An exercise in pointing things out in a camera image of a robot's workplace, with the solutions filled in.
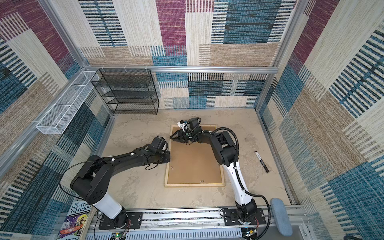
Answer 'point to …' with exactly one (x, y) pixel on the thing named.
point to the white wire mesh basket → (59, 116)
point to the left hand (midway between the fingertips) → (171, 156)
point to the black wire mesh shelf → (127, 91)
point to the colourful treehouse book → (77, 221)
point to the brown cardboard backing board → (194, 162)
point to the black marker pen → (262, 162)
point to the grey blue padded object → (281, 217)
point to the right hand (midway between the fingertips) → (172, 139)
